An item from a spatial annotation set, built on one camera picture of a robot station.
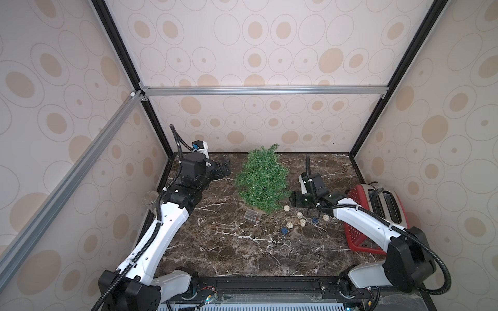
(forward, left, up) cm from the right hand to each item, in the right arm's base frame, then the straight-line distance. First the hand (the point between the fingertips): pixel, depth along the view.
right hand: (301, 197), depth 87 cm
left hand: (+1, +32, +23) cm, 39 cm away
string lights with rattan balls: (-9, +5, -10) cm, 15 cm away
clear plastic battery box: (-5, +22, -9) cm, 25 cm away
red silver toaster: (-5, -31, +6) cm, 32 cm away
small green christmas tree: (-4, +18, +18) cm, 25 cm away
